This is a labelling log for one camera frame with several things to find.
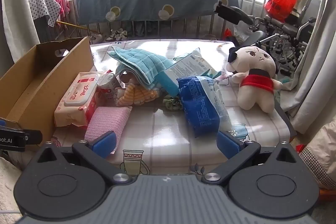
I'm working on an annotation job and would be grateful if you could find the pink wet wipes pack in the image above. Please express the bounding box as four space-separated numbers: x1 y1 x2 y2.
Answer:
54 71 105 127

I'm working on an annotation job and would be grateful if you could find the polka dot cloth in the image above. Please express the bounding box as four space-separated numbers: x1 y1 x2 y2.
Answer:
28 0 62 28

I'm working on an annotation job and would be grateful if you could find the large red plastic bag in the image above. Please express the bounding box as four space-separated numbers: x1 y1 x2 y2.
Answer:
264 0 298 22

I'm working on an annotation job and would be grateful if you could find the blue white bandage box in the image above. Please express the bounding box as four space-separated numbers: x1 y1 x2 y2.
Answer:
157 56 210 97

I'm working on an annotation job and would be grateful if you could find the blue white plastic packet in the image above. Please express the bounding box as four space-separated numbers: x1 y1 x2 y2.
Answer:
176 76 233 138

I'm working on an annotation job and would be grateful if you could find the teal checked towel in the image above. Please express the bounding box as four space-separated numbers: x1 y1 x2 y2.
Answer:
107 46 176 90

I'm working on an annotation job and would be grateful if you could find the pink knitted cloth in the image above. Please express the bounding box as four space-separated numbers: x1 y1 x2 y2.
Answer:
84 106 132 155

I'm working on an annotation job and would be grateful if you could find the pale grey curtain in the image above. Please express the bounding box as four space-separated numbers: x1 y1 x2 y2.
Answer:
0 0 40 64
289 0 336 135

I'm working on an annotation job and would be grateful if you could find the plush doll with red shirt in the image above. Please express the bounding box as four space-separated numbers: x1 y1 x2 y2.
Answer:
226 45 283 112

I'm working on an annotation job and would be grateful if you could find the grey seat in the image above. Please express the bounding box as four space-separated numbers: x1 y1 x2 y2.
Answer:
247 31 265 47

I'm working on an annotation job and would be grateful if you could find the green scrunchie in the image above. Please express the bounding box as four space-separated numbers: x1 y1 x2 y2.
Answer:
163 97 184 110

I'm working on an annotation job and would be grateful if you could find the white fluffy blanket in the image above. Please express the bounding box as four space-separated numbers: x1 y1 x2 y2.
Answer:
0 156 24 224

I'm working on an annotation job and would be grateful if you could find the orange striped cloth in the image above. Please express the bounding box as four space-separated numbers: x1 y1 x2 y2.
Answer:
115 84 160 106

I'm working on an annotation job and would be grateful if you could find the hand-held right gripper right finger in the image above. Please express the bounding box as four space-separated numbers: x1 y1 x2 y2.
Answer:
202 131 300 185

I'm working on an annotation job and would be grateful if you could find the beige checked cushion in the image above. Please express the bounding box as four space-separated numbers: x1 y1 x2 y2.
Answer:
299 122 336 189

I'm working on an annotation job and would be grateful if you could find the brown cardboard box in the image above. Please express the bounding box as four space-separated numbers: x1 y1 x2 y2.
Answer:
0 36 94 146

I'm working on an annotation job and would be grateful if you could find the checked printed tablecloth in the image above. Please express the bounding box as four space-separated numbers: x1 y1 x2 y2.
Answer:
51 39 292 177

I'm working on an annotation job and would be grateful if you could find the black cushion pad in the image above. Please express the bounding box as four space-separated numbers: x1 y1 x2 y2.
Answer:
215 0 254 25

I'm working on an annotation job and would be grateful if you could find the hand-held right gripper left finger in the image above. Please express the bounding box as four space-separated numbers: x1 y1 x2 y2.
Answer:
34 131 133 186

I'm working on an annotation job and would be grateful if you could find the yellow stick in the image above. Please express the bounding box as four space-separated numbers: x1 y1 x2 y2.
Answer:
56 21 97 31

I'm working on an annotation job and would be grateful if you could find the wheelchair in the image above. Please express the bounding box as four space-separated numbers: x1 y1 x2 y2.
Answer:
252 0 326 75

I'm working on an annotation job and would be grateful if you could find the white yogurt cup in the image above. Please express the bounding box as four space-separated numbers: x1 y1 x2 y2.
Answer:
97 70 124 106

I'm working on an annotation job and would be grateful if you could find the black ribbed cabinet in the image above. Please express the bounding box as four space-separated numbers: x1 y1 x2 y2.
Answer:
34 15 54 43

